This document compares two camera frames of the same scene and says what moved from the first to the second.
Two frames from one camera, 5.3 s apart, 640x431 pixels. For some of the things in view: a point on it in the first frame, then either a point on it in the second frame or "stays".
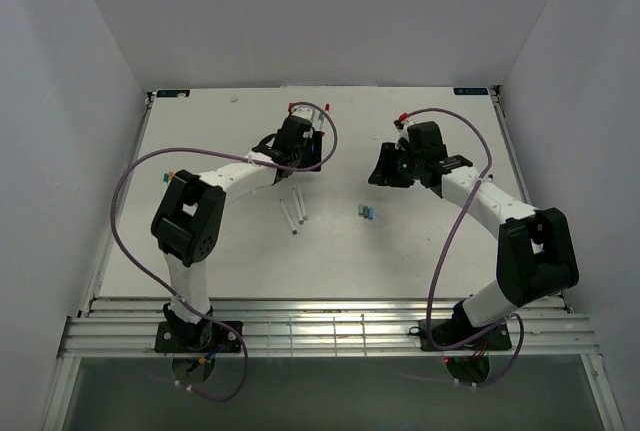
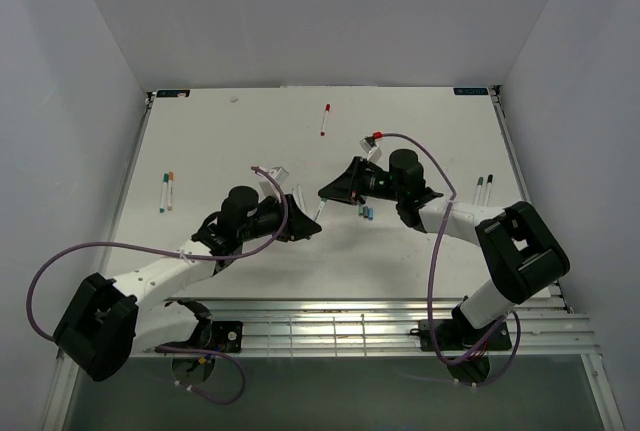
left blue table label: (173, 93) stays
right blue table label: (469, 91) stays
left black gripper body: (309, 155) -> (267, 221)
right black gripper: (384, 173) -> (349, 186)
